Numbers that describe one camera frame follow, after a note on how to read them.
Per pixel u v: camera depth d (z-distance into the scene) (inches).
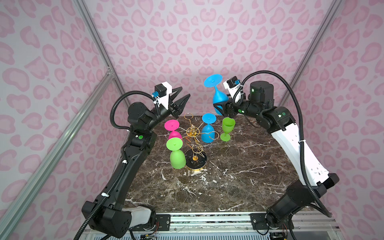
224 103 21.8
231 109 22.2
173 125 29.5
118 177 16.3
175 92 22.7
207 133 32.4
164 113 20.7
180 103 20.9
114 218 14.3
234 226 28.4
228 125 37.3
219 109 24.2
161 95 18.5
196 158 36.5
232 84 20.4
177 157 28.5
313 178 16.0
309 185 14.6
